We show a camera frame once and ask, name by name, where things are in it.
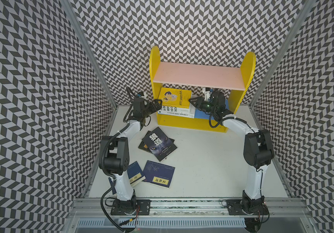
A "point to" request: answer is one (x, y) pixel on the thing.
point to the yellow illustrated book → (175, 97)
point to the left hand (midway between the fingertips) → (158, 103)
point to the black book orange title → (172, 140)
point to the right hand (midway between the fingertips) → (190, 101)
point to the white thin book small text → (184, 114)
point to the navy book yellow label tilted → (135, 174)
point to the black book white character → (159, 144)
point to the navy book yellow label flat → (158, 174)
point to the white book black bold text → (173, 108)
